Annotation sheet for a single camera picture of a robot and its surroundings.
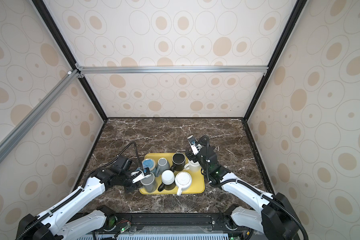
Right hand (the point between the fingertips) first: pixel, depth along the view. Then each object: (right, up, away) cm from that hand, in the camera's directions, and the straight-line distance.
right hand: (195, 142), depth 80 cm
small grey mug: (-18, -13, +3) cm, 22 cm away
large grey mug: (-24, -21, -5) cm, 32 cm away
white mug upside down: (-7, -21, -1) cm, 22 cm away
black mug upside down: (-9, -11, +5) cm, 16 cm away
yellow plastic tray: (+2, -25, +5) cm, 26 cm away
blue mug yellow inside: (-26, -12, +3) cm, 29 cm away
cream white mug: (-1, -15, +8) cm, 17 cm away
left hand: (-28, -20, -1) cm, 35 cm away
